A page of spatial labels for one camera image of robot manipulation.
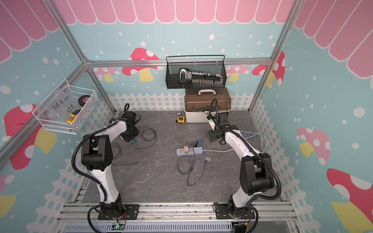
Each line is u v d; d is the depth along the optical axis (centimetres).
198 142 100
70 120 63
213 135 83
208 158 92
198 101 97
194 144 99
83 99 80
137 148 100
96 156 55
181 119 112
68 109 70
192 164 88
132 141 101
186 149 89
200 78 89
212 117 80
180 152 94
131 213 74
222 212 74
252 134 105
